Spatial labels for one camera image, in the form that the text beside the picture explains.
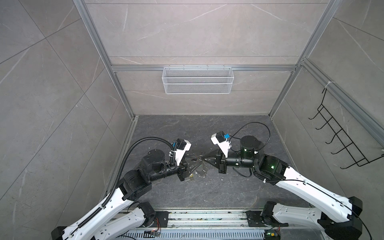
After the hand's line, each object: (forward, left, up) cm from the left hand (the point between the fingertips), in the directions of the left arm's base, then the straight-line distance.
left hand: (198, 158), depth 58 cm
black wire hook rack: (-3, -65, 0) cm, 65 cm away
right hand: (+1, -2, 0) cm, 2 cm away
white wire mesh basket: (+61, -1, -4) cm, 62 cm away
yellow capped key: (+6, +3, -33) cm, 34 cm away
